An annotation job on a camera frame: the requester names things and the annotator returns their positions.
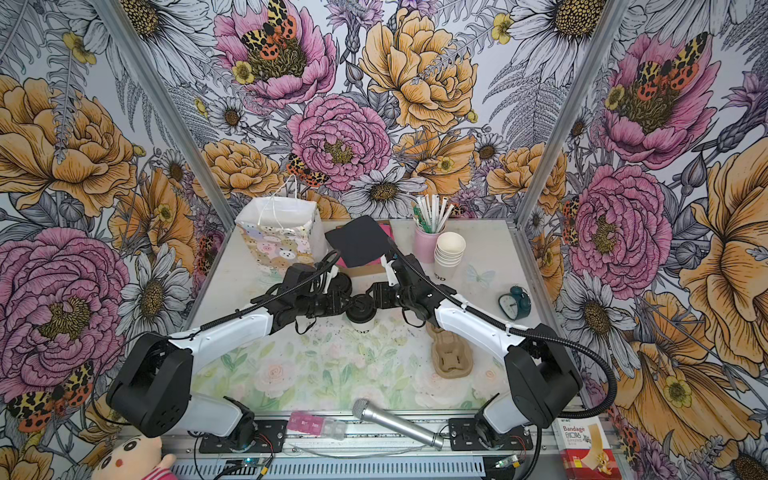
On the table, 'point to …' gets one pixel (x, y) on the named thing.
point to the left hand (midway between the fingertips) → (350, 311)
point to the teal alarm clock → (516, 304)
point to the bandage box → (585, 449)
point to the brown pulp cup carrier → (452, 355)
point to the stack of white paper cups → (448, 253)
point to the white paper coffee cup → (362, 327)
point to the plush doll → (126, 455)
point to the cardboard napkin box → (399, 230)
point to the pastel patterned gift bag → (283, 234)
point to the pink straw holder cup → (424, 245)
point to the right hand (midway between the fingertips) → (375, 299)
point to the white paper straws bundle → (430, 211)
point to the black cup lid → (361, 308)
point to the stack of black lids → (341, 286)
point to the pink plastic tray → (310, 423)
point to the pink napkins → (341, 263)
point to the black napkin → (359, 241)
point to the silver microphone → (363, 409)
